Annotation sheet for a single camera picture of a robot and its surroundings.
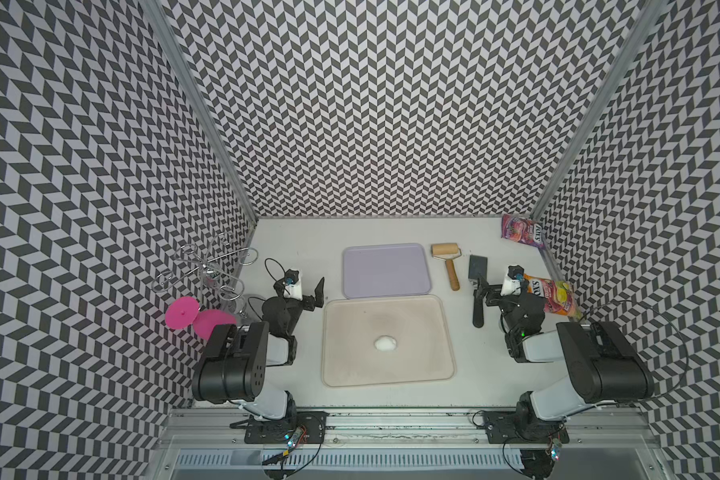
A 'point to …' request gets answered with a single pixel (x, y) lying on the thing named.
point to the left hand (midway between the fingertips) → (308, 276)
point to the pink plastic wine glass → (185, 311)
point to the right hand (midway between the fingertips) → (492, 275)
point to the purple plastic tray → (386, 270)
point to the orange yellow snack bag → (559, 296)
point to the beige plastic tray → (352, 324)
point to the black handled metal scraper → (477, 269)
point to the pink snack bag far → (523, 231)
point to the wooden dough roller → (448, 251)
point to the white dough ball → (385, 343)
